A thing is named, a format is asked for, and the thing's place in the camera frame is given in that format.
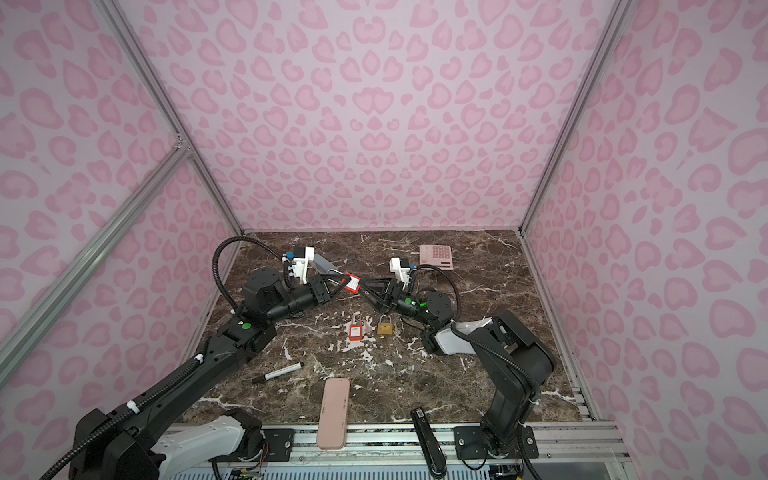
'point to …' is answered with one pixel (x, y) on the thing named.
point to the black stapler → (431, 446)
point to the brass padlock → (385, 325)
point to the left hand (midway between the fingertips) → (350, 276)
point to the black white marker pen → (278, 372)
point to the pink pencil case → (333, 419)
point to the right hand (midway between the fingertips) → (362, 291)
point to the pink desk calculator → (438, 255)
